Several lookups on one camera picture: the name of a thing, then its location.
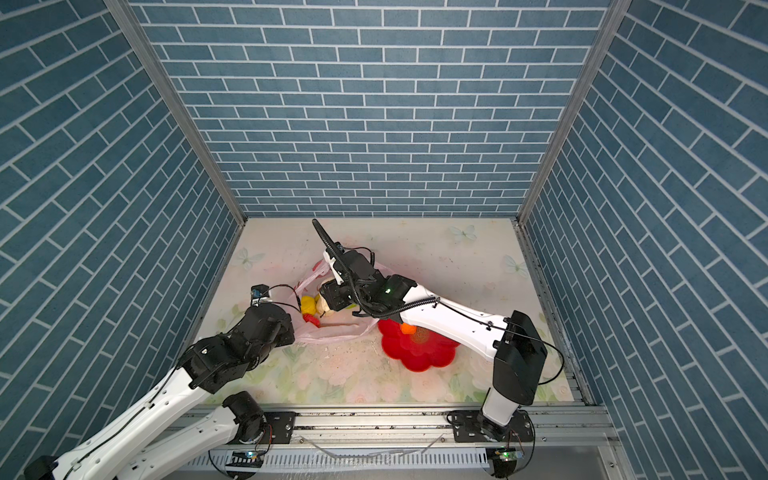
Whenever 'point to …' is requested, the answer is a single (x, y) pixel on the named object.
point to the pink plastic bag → (339, 325)
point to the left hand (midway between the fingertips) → (293, 320)
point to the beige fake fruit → (323, 307)
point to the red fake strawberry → (311, 318)
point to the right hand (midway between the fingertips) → (324, 283)
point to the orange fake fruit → (408, 329)
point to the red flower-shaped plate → (418, 351)
